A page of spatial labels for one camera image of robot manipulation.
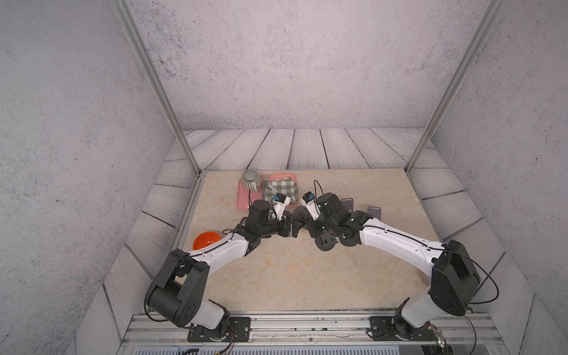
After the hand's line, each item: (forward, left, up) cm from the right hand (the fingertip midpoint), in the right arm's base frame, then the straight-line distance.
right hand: (308, 221), depth 83 cm
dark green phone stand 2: (-3, -7, -11) cm, 13 cm away
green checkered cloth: (+29, +11, -14) cm, 34 cm away
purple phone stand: (+14, -18, -7) cm, 24 cm away
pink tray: (+22, +29, -13) cm, 39 cm away
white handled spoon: (+28, +17, -13) cm, 35 cm away
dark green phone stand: (+1, +3, +2) cm, 3 cm away
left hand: (-1, +2, 0) cm, 3 cm away
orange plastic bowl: (-3, +41, -8) cm, 42 cm away
